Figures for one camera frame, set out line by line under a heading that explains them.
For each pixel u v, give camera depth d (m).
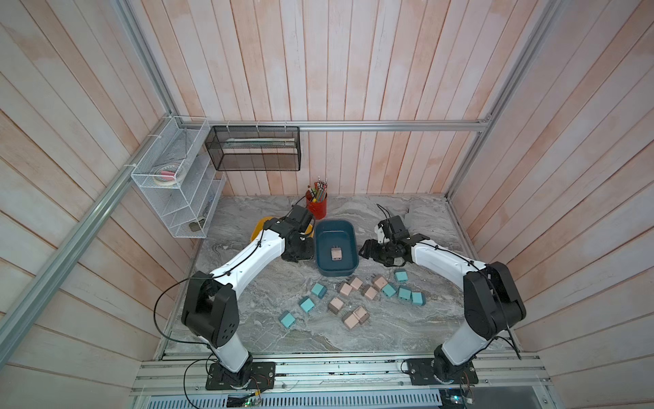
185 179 0.74
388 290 0.88
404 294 0.88
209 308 0.44
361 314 0.84
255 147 0.90
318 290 0.88
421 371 0.73
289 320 0.82
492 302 0.46
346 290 0.88
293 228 0.61
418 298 0.86
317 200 1.03
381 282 0.90
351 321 0.82
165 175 0.73
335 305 0.85
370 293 0.88
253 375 0.73
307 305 0.86
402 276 0.93
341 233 1.05
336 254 0.98
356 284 0.90
